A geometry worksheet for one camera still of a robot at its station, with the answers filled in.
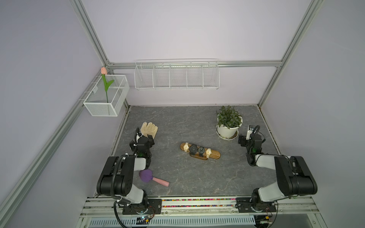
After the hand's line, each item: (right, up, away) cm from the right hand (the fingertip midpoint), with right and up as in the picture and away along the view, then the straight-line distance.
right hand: (248, 133), depth 94 cm
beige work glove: (-70, +2, +11) cm, 70 cm away
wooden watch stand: (-23, -11, -10) cm, 28 cm away
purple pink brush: (-64, -23, -13) cm, 69 cm away
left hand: (-71, -2, -2) cm, 71 cm away
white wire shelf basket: (-43, +42, +4) cm, 60 cm away
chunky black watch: (-37, -8, -9) cm, 39 cm away
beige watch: (-41, -7, -7) cm, 43 cm away
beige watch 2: (-28, -10, -10) cm, 31 cm away
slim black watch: (-32, -9, -9) cm, 35 cm away
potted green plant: (-14, +9, -6) cm, 18 cm away
